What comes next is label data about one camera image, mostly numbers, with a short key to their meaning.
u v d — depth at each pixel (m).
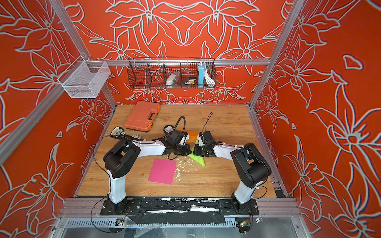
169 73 1.01
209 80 0.91
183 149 0.84
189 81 0.87
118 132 1.01
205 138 0.75
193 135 0.97
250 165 0.47
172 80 0.92
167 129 1.03
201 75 0.88
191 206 0.74
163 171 0.86
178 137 0.76
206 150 0.72
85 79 0.92
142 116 1.07
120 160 0.50
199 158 0.88
